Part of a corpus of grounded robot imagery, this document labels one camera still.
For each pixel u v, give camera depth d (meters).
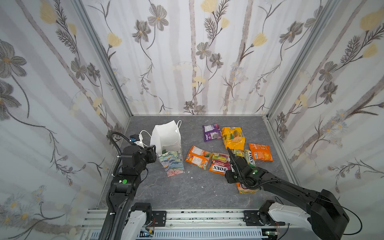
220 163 0.91
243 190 0.82
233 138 1.00
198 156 0.95
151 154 0.63
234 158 0.70
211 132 1.08
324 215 0.41
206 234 0.70
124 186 0.48
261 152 0.96
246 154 0.96
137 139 0.61
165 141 0.94
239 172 0.65
